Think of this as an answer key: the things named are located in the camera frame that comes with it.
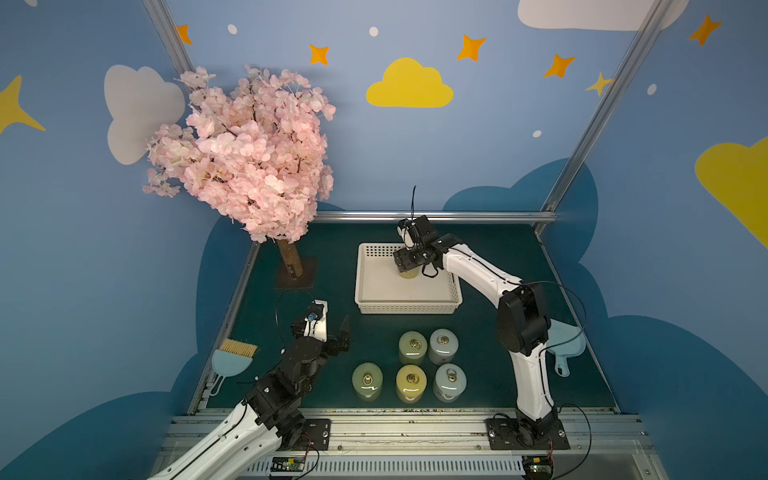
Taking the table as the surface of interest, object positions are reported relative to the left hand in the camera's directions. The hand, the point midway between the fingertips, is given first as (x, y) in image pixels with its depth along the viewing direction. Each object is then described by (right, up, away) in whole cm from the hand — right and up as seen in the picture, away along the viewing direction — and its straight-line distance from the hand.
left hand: (329, 313), depth 76 cm
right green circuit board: (+53, -38, -3) cm, 65 cm away
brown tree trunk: (-16, +14, +20) cm, 29 cm away
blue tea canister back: (+31, -10, +5) cm, 33 cm away
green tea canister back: (+22, -10, +4) cm, 24 cm away
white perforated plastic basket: (+12, +3, +29) cm, 32 cm away
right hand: (+23, +16, +20) cm, 34 cm away
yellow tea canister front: (+21, -17, -2) cm, 27 cm away
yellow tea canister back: (+23, +8, +24) cm, 34 cm away
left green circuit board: (-10, -36, -5) cm, 38 cm away
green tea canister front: (+10, -17, -1) cm, 20 cm away
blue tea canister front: (+31, -18, -1) cm, 36 cm away
